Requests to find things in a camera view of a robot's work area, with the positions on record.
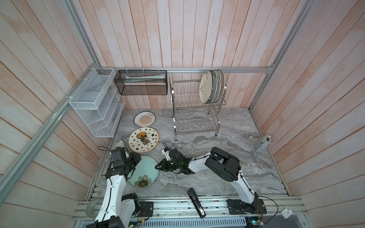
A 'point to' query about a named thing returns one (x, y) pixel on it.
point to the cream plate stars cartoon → (143, 139)
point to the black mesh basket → (142, 82)
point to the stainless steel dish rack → (190, 115)
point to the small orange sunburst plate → (144, 118)
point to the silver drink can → (266, 140)
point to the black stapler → (196, 202)
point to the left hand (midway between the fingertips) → (140, 158)
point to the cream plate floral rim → (206, 87)
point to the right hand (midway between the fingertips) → (154, 168)
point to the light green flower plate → (146, 173)
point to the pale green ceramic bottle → (120, 144)
